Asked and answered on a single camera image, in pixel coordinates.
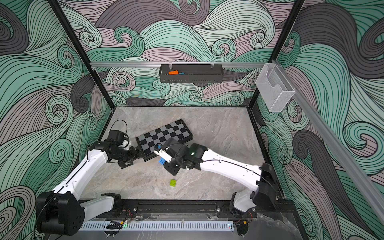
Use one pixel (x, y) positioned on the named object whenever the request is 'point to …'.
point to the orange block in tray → (173, 72)
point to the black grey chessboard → (177, 129)
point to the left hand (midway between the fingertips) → (139, 157)
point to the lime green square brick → (173, 183)
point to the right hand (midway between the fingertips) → (168, 164)
